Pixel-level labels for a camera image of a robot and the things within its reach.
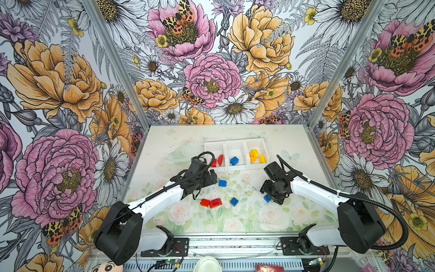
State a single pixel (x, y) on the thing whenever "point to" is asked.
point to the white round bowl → (207, 264)
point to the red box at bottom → (266, 268)
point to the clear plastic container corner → (365, 262)
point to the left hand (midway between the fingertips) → (208, 182)
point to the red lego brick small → (205, 202)
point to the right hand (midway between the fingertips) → (266, 199)
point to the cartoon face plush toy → (109, 266)
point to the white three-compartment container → (236, 154)
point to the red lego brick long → (220, 160)
